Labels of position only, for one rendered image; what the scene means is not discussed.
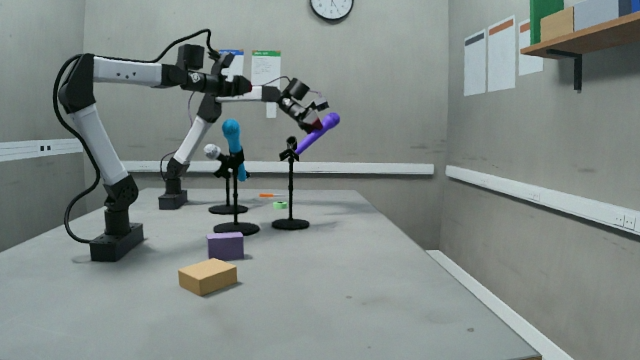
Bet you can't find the light blue microphone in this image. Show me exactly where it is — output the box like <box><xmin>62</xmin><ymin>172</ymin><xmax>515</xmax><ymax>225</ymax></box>
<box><xmin>222</xmin><ymin>119</ymin><xmax>247</xmax><ymax>182</ymax></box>

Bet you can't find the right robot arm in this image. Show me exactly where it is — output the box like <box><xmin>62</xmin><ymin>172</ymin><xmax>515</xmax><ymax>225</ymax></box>
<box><xmin>57</xmin><ymin>43</ymin><xmax>205</xmax><ymax>248</ymax></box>

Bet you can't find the black microphone with white head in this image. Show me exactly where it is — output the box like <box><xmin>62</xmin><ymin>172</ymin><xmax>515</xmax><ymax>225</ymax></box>
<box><xmin>204</xmin><ymin>144</ymin><xmax>250</xmax><ymax>179</ymax></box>

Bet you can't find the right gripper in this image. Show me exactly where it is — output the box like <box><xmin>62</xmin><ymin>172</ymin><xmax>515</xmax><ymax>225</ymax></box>
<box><xmin>199</xmin><ymin>73</ymin><xmax>252</xmax><ymax>97</ymax></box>

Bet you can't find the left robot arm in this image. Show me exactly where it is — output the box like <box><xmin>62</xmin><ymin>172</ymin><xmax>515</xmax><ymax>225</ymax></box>
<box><xmin>158</xmin><ymin>78</ymin><xmax>329</xmax><ymax>200</ymax></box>

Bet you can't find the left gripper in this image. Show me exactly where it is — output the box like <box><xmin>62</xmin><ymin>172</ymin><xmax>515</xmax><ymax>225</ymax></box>
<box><xmin>289</xmin><ymin>104</ymin><xmax>323</xmax><ymax>135</ymax></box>

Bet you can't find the purple box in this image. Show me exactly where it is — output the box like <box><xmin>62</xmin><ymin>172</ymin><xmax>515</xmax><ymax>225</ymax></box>
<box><xmin>206</xmin><ymin>232</ymin><xmax>244</xmax><ymax>260</ymax></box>

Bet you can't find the tan rectangular box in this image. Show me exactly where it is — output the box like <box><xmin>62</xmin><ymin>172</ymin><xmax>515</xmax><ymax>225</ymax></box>
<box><xmin>178</xmin><ymin>258</ymin><xmax>237</xmax><ymax>296</ymax></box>

